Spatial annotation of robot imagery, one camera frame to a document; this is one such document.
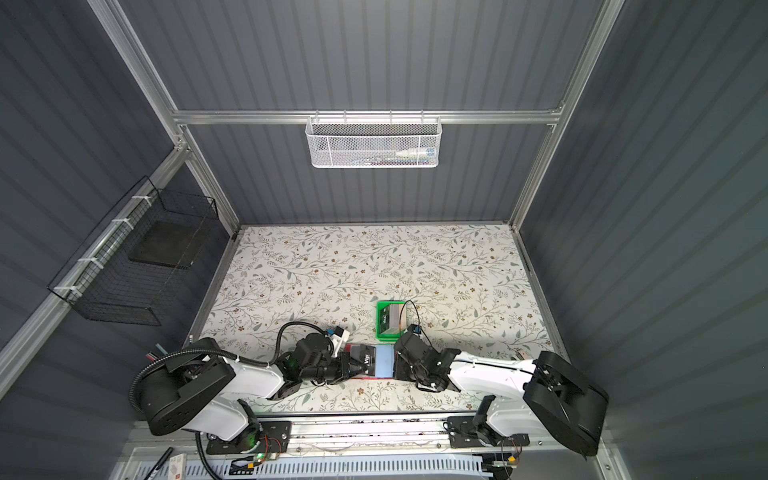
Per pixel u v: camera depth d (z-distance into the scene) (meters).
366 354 0.85
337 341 0.82
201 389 0.45
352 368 0.81
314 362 0.71
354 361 0.82
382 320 0.93
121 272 0.71
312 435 0.75
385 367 0.85
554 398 0.43
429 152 0.91
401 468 0.77
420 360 0.65
